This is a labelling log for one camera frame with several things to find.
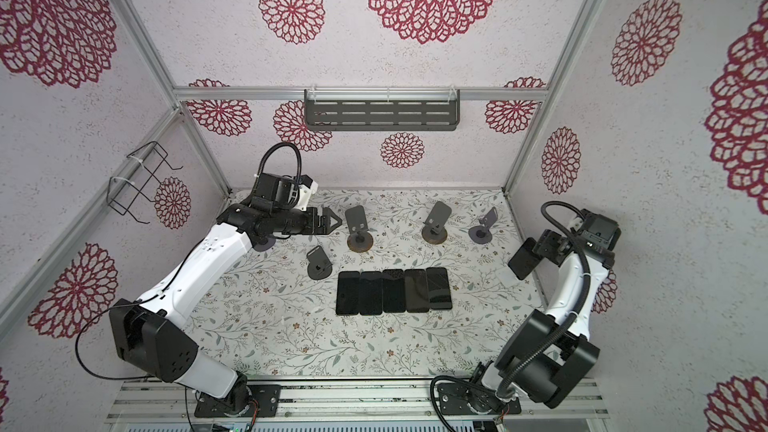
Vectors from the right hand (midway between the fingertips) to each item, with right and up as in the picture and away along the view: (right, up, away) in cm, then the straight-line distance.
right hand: (557, 242), depth 79 cm
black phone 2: (-57, -18, +18) cm, 63 cm away
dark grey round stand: (-66, -9, +14) cm, 68 cm away
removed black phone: (-29, -16, +15) cm, 36 cm away
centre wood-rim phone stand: (-54, -1, +24) cm, 59 cm away
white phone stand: (-7, -13, +17) cm, 22 cm away
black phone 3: (-50, -17, +17) cm, 55 cm away
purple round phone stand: (-11, +1, +28) cm, 30 cm away
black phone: (+2, -8, +23) cm, 24 cm away
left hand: (-61, +4, +1) cm, 61 cm away
